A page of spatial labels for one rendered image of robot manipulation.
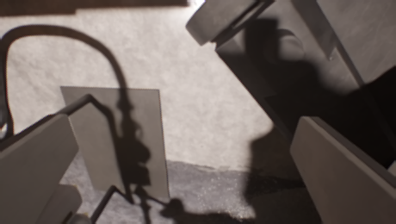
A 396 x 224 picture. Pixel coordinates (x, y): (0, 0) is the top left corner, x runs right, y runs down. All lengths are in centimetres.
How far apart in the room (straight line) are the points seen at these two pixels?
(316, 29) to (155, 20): 35
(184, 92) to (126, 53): 18
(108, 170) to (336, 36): 73
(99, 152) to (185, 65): 43
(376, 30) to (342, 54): 6
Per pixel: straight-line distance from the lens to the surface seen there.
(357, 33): 39
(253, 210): 81
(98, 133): 71
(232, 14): 30
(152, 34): 53
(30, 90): 79
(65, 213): 49
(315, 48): 32
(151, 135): 63
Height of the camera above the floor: 50
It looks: 63 degrees down
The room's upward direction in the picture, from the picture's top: 165 degrees counter-clockwise
